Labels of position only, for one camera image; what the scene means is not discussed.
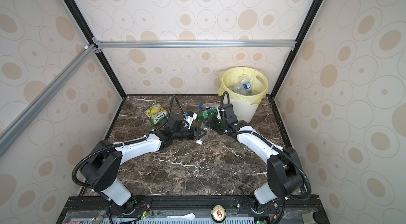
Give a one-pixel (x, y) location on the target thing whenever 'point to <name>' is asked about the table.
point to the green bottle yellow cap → (209, 114)
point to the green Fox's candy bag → (156, 114)
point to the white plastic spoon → (190, 216)
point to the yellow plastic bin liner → (231, 77)
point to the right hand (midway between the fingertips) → (206, 122)
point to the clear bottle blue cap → (208, 106)
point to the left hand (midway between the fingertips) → (208, 132)
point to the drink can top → (218, 213)
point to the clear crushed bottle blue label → (244, 85)
